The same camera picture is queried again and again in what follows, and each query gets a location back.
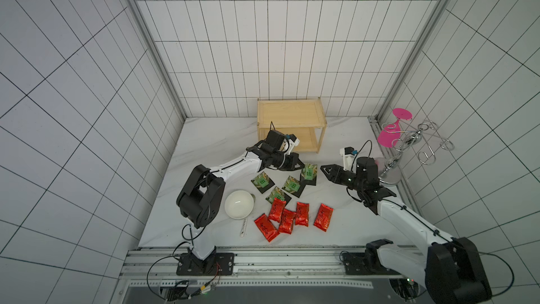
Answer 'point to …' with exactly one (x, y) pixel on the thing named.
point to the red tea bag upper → (277, 210)
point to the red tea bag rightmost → (323, 217)
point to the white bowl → (239, 204)
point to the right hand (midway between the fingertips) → (316, 168)
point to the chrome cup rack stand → (391, 172)
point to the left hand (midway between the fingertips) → (300, 169)
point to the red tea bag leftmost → (268, 229)
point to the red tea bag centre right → (302, 213)
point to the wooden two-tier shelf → (304, 117)
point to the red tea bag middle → (286, 222)
